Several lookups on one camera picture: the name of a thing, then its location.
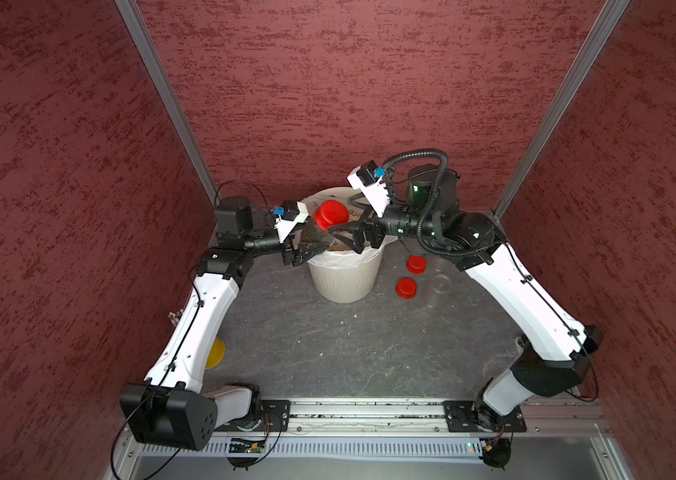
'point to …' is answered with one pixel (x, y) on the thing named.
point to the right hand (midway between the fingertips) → (340, 222)
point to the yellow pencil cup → (216, 353)
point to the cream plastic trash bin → (348, 285)
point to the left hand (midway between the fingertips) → (319, 236)
